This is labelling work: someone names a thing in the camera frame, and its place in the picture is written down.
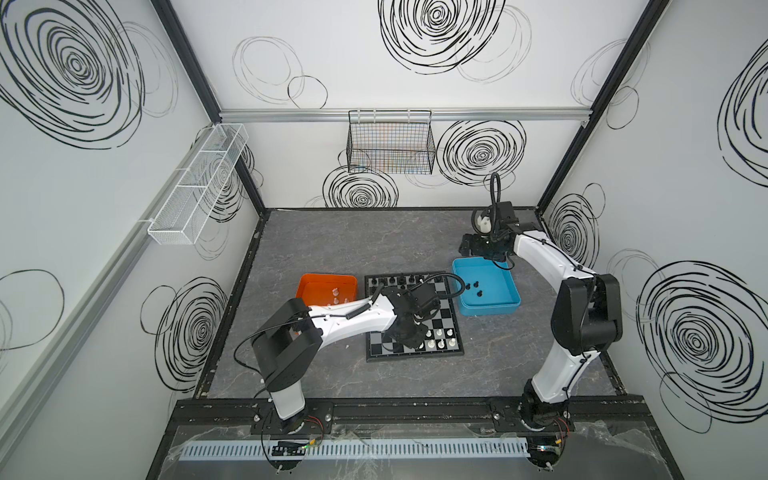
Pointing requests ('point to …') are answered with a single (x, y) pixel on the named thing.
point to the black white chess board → (443, 337)
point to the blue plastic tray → (488, 289)
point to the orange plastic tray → (326, 289)
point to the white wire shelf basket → (187, 206)
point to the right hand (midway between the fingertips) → (470, 249)
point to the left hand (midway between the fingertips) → (418, 340)
